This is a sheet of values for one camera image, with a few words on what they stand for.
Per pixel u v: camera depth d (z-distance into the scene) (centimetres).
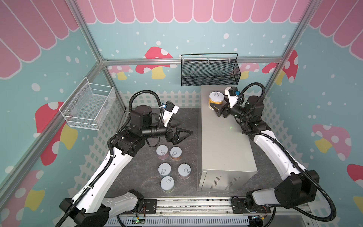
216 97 70
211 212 74
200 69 99
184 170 81
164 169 81
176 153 88
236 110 63
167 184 77
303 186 41
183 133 52
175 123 63
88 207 36
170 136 52
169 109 51
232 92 58
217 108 69
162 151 89
